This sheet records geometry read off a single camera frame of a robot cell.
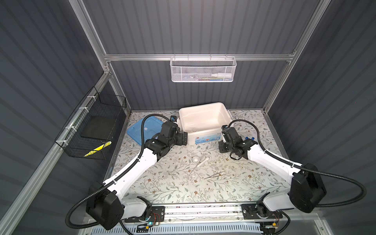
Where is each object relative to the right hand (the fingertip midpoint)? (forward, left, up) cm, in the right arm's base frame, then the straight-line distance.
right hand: (223, 145), depth 87 cm
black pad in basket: (0, +66, +18) cm, 69 cm away
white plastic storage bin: (+21, +11, -5) cm, 24 cm away
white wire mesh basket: (+69, +9, +10) cm, 70 cm away
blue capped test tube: (-9, -9, +21) cm, 25 cm away
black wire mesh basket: (+13, +71, +23) cm, 76 cm away
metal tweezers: (-14, +4, -11) cm, 18 cm away
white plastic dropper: (-5, +10, -10) cm, 15 cm away
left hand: (+2, +26, +10) cm, 28 cm away
